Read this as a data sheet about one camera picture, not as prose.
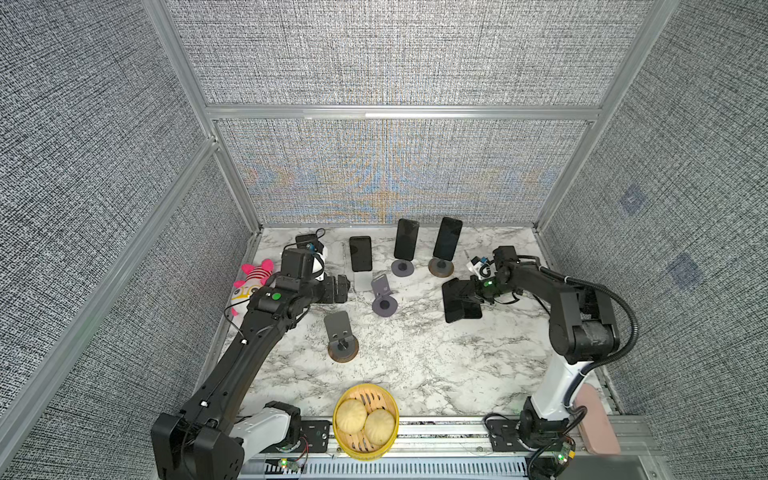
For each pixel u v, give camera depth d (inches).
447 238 39.9
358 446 27.7
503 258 31.7
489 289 33.0
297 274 22.4
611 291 19.8
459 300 36.4
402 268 41.9
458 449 28.8
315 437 28.9
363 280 41.7
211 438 14.6
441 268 41.8
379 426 27.1
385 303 38.3
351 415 28.0
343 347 34.5
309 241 38.1
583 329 20.1
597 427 28.7
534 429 25.6
